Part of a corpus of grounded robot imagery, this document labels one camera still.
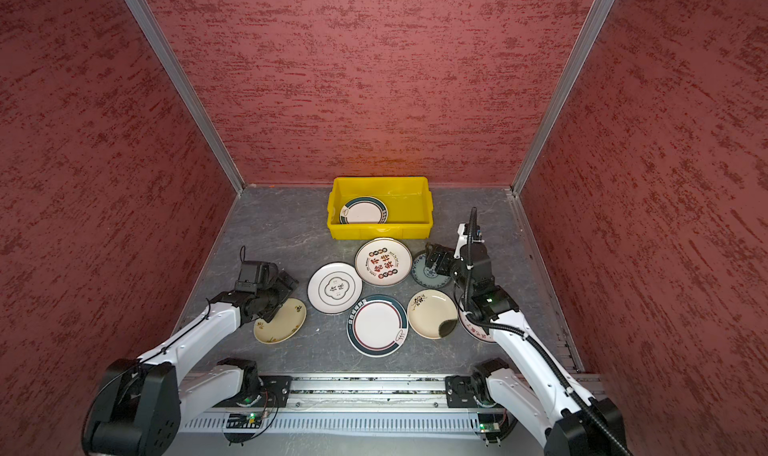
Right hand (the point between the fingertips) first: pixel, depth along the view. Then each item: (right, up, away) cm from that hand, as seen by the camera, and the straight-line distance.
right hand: (435, 253), depth 81 cm
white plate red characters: (-15, -5, +17) cm, 23 cm away
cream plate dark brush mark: (0, -19, +7) cm, 20 cm away
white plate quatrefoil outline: (-30, -13, +11) cm, 35 cm away
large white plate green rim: (-16, -22, +4) cm, 28 cm away
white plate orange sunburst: (+12, -23, +4) cm, 26 cm away
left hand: (-43, -14, +8) cm, 46 cm away
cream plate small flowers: (-41, -19, +1) cm, 46 cm away
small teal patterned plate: (-1, -10, +14) cm, 17 cm away
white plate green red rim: (-23, +12, +30) cm, 39 cm away
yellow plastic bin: (-6, +17, +36) cm, 40 cm away
